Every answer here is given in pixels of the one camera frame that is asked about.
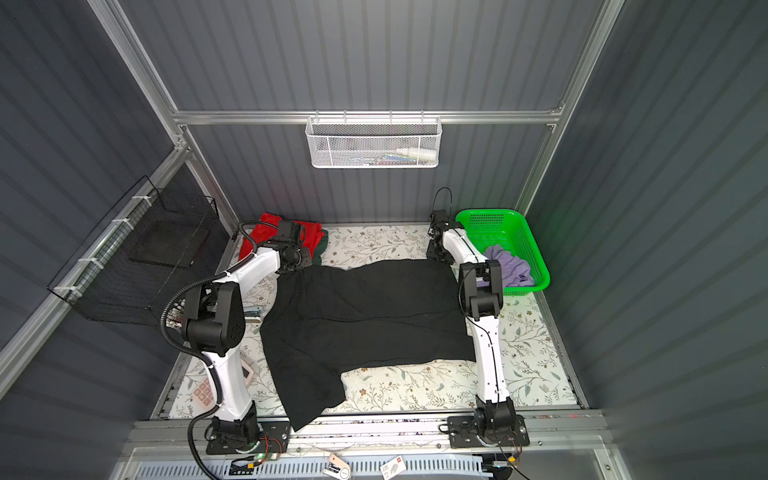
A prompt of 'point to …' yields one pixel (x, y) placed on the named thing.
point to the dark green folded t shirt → (321, 247)
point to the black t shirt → (348, 316)
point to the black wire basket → (143, 258)
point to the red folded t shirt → (309, 234)
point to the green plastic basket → (509, 230)
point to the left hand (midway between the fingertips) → (302, 260)
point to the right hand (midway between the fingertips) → (443, 257)
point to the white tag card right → (393, 468)
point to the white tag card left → (337, 467)
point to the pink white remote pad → (204, 393)
